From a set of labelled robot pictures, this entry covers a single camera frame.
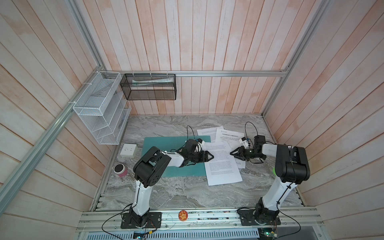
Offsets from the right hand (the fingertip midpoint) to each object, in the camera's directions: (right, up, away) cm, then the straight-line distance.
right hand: (232, 153), depth 97 cm
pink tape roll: (-68, -7, -13) cm, 70 cm away
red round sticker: (-32, -28, -22) cm, 48 cm away
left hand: (-15, -3, -5) cm, 16 cm away
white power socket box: (-69, +2, -1) cm, 69 cm away
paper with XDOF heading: (+4, -6, -4) cm, 8 cm away
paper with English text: (-7, -8, -5) cm, 12 cm away
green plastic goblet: (+4, 0, -40) cm, 40 cm away
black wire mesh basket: (-57, +47, +8) cm, 74 cm away
